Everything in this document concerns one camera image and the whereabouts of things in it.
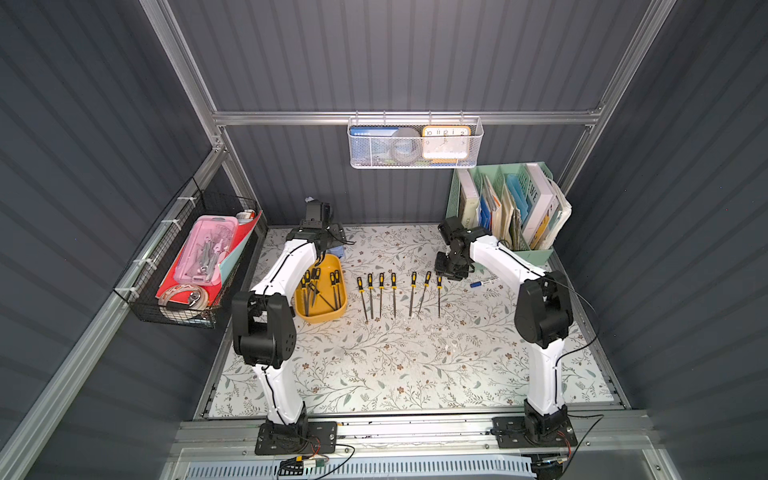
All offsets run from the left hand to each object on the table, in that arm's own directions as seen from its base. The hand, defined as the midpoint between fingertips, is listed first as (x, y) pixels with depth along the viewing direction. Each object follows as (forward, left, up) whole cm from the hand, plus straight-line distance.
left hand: (328, 233), depth 94 cm
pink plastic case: (-18, +26, +13) cm, 34 cm away
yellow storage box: (-11, +3, -18) cm, 21 cm away
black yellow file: (-9, -17, -18) cm, 26 cm away
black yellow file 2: (-9, -37, -18) cm, 42 cm away
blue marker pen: (-8, -49, -17) cm, 53 cm away
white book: (+8, -69, +4) cm, 70 cm away
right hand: (-8, -38, -10) cm, 40 cm away
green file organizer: (+9, -60, +4) cm, 61 cm away
